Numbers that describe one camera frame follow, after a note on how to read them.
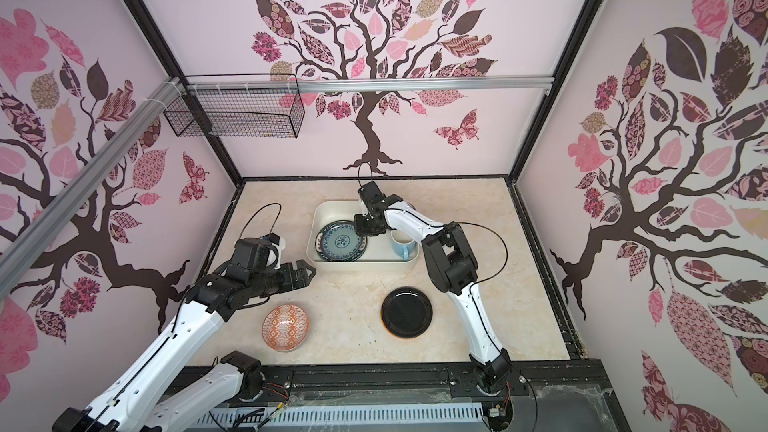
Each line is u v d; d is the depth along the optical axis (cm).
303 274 69
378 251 97
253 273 58
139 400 40
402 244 90
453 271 58
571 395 73
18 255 50
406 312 83
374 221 76
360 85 92
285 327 80
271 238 70
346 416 70
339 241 98
